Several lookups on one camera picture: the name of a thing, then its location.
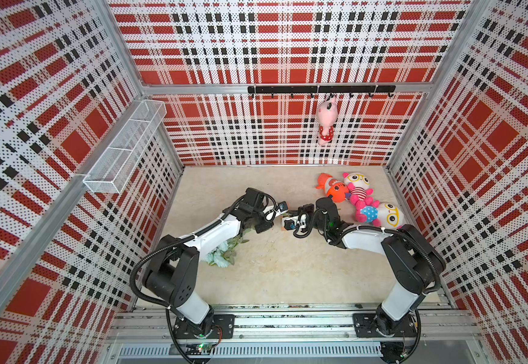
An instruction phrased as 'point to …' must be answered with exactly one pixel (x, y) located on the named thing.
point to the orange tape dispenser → (283, 228)
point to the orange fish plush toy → (336, 189)
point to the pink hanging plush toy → (327, 113)
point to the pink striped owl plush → (358, 184)
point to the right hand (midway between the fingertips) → (294, 206)
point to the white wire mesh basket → (114, 168)
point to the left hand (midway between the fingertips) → (270, 214)
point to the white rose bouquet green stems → (224, 254)
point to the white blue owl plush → (384, 214)
